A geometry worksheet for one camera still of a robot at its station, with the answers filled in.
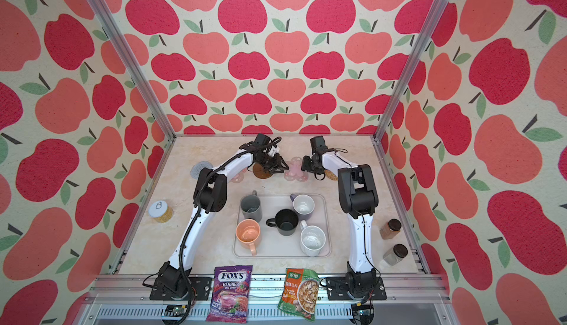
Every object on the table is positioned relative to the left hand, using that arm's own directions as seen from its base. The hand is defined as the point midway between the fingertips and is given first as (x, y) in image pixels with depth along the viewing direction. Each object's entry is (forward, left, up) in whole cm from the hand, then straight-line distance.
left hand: (289, 172), depth 103 cm
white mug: (-31, -9, -1) cm, 32 cm away
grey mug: (-19, +16, +2) cm, 25 cm away
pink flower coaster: (+1, -3, -2) cm, 4 cm away
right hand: (+2, -10, -2) cm, 10 cm away
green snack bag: (-49, -3, -1) cm, 49 cm away
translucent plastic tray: (-34, +6, -1) cm, 34 cm away
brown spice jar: (-30, -37, +7) cm, 48 cm away
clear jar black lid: (-39, -35, +7) cm, 53 cm away
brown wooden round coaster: (+1, +14, -1) cm, 14 cm away
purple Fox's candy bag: (-50, +20, 0) cm, 54 cm away
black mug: (-25, +2, +2) cm, 25 cm away
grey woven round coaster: (+3, +46, -3) cm, 46 cm away
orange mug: (-29, +17, -2) cm, 34 cm away
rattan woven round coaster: (-8, -17, +9) cm, 21 cm away
